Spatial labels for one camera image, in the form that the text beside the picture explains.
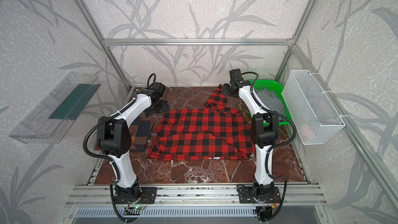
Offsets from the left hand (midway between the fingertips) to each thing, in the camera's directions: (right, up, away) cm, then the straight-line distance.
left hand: (162, 105), depth 95 cm
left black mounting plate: (0, -42, -22) cm, 47 cm away
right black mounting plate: (+47, -42, -22) cm, 67 cm away
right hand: (+41, +12, +4) cm, 43 cm away
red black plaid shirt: (+33, -16, 0) cm, 36 cm away
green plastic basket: (+75, +15, +20) cm, 80 cm away
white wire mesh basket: (+71, -4, -34) cm, 79 cm away
